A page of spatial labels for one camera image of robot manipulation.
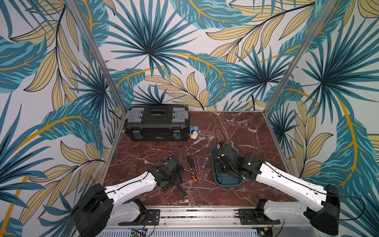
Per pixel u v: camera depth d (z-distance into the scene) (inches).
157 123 34.8
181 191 31.5
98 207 15.7
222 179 33.0
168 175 25.1
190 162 36.3
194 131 40.8
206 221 28.9
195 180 33.2
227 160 22.2
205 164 35.5
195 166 35.4
